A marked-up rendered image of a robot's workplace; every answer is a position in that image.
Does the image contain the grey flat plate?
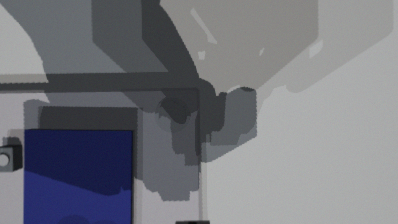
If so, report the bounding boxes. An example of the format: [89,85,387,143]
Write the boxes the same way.
[0,88,202,224]

